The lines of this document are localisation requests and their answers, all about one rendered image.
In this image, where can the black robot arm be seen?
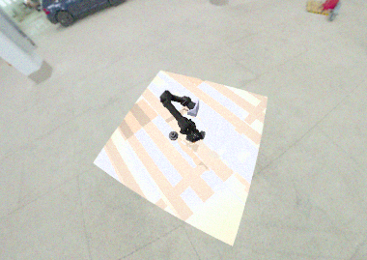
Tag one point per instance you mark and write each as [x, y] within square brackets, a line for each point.
[166, 97]

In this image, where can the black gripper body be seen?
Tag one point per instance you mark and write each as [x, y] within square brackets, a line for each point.
[203, 133]

